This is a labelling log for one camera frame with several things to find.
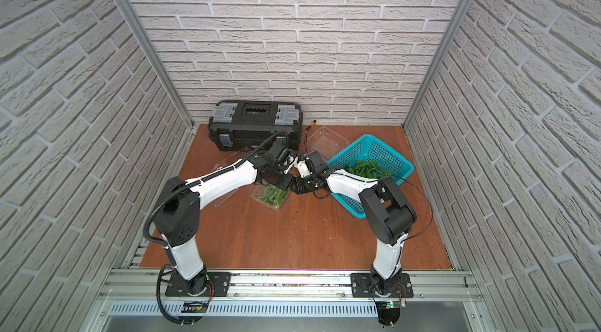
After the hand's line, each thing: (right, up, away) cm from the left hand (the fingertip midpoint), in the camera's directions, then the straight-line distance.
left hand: (293, 180), depth 89 cm
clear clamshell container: (-30, +6, +13) cm, 34 cm away
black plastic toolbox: (-21, +22, +11) cm, 32 cm away
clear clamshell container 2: (+15, +15, +25) cm, 33 cm away
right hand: (+1, -3, +4) cm, 5 cm away
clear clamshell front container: (-13, -4, 0) cm, 13 cm away
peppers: (-8, -7, +2) cm, 10 cm away
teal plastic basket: (+34, +12, +15) cm, 39 cm away
